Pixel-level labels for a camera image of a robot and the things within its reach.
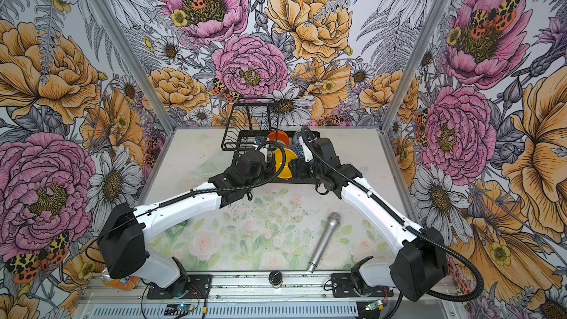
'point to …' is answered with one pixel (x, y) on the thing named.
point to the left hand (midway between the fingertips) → (271, 164)
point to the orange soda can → (126, 283)
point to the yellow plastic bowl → (289, 155)
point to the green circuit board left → (179, 309)
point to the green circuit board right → (375, 305)
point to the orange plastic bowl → (282, 136)
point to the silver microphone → (325, 241)
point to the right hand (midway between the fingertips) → (299, 169)
